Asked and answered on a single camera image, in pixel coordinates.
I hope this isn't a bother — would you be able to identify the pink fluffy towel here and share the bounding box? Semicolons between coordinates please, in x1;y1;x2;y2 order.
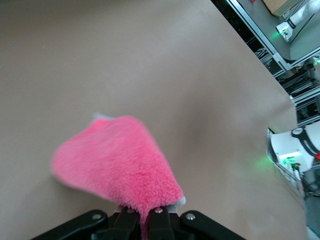
49;111;187;240

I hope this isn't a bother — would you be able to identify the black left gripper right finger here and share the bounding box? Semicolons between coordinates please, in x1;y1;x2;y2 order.
147;206;176;240

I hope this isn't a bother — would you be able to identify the brown cardboard box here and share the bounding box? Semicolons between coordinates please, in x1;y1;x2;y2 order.
261;0;298;18

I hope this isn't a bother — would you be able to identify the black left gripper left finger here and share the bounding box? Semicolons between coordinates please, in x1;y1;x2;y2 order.
106;208;141;240

